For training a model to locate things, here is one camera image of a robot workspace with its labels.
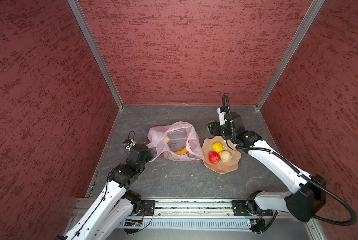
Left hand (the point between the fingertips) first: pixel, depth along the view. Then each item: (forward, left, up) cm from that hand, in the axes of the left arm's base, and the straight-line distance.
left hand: (148, 153), depth 78 cm
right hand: (+12, -34, +8) cm, 37 cm away
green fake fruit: (+11, -32, +10) cm, 36 cm away
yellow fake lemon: (+8, -40, -8) cm, 42 cm away
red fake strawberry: (+2, -37, -8) cm, 38 cm away
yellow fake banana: (+6, -18, -11) cm, 22 cm away
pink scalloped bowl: (-2, -42, -13) cm, 44 cm away
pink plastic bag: (+16, -15, -15) cm, 26 cm away
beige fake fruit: (+3, -44, -9) cm, 45 cm away
